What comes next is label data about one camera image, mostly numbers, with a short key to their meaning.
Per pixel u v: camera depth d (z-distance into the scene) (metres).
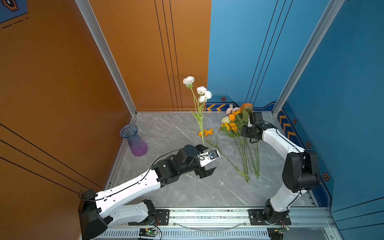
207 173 0.62
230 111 1.15
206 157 0.57
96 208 0.40
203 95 0.75
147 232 0.70
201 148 0.64
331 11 0.70
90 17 0.72
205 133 1.03
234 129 1.07
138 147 0.96
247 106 0.97
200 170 0.61
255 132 0.68
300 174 0.46
